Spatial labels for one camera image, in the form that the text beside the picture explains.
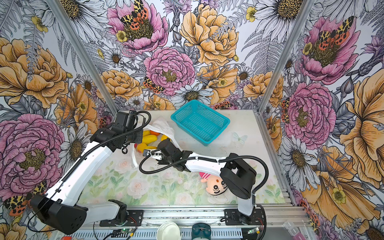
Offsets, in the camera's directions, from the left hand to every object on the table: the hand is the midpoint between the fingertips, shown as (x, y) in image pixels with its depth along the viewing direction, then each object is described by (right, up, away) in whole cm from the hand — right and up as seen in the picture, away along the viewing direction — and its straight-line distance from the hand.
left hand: (136, 138), depth 77 cm
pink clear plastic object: (+75, -42, -7) cm, 86 cm away
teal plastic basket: (+34, +9, +39) cm, 52 cm away
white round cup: (+17, -42, -6) cm, 46 cm away
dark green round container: (+32, -37, -13) cm, 51 cm away
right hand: (+10, -8, +7) cm, 15 cm away
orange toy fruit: (+2, +1, +26) cm, 26 cm away
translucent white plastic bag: (+11, +4, +2) cm, 12 cm away
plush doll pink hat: (+41, -25, 0) cm, 48 cm away
